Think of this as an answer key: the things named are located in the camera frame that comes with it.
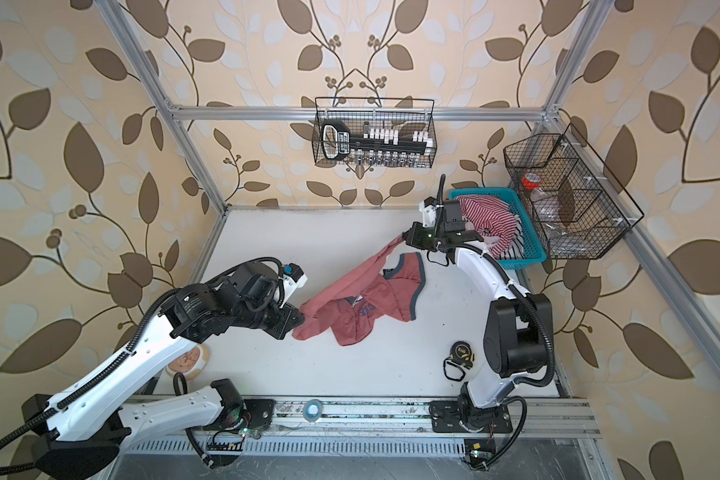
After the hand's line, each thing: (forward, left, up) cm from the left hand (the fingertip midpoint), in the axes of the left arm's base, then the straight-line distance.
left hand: (300, 318), depth 67 cm
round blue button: (-14, -1, -24) cm, 28 cm away
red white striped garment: (+43, -59, -12) cm, 74 cm away
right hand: (+29, -26, -4) cm, 39 cm away
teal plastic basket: (+31, -70, -14) cm, 78 cm away
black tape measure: (-2, -41, -20) cm, 46 cm away
